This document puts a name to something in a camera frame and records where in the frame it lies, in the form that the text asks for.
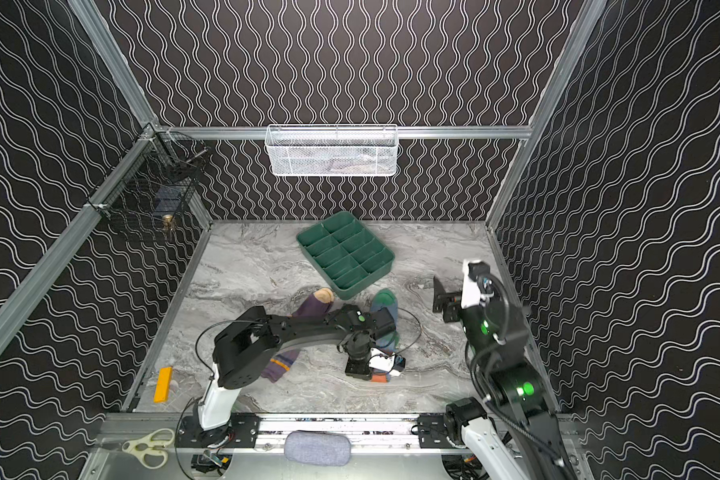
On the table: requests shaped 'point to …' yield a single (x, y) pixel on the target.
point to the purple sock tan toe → (317, 303)
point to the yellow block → (163, 385)
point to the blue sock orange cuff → (380, 299)
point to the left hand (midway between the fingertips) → (375, 379)
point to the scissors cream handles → (151, 448)
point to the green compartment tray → (345, 253)
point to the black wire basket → (155, 179)
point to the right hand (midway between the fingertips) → (458, 273)
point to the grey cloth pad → (318, 448)
